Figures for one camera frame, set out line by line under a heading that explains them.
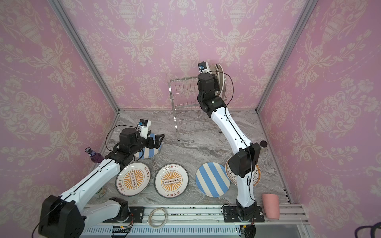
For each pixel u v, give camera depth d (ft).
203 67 2.10
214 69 2.67
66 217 1.27
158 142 2.40
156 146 2.39
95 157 2.63
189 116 3.84
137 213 2.44
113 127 3.79
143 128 2.28
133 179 2.80
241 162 1.77
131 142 2.05
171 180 2.80
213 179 2.80
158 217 2.46
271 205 2.36
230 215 2.40
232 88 2.02
